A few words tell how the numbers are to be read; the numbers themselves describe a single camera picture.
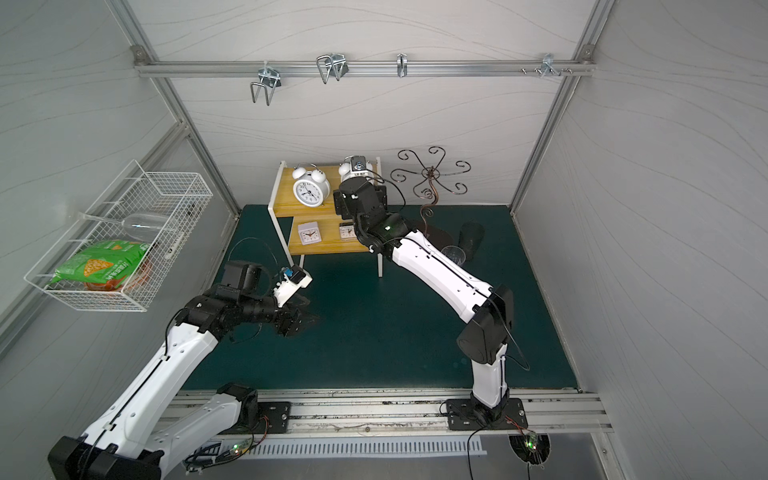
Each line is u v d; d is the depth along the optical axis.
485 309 0.47
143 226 0.66
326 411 0.76
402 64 0.72
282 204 0.77
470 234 0.99
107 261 0.55
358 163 0.61
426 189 0.81
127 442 0.38
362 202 0.53
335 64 0.77
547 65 0.77
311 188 0.72
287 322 0.63
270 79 0.78
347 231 0.88
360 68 0.79
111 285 0.53
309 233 0.88
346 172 0.70
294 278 0.63
